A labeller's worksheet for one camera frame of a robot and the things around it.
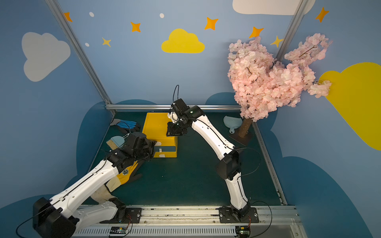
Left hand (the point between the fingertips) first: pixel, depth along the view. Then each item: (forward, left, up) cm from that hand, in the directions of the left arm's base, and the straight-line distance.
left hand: (158, 141), depth 79 cm
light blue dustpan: (+31, -49, -20) cm, 62 cm away
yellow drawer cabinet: (+8, +3, +1) cm, 8 cm away
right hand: (+4, -6, +2) cm, 8 cm away
